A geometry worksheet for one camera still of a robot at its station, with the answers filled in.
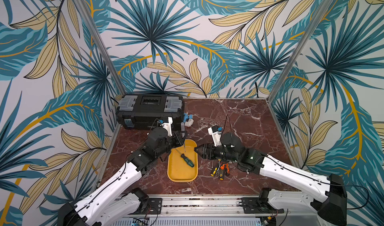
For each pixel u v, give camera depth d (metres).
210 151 0.61
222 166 0.82
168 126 0.65
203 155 0.62
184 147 0.69
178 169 0.84
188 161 0.86
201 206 0.75
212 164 0.87
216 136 0.65
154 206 0.73
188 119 1.04
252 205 0.73
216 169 0.83
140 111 0.90
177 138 0.62
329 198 0.40
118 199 0.45
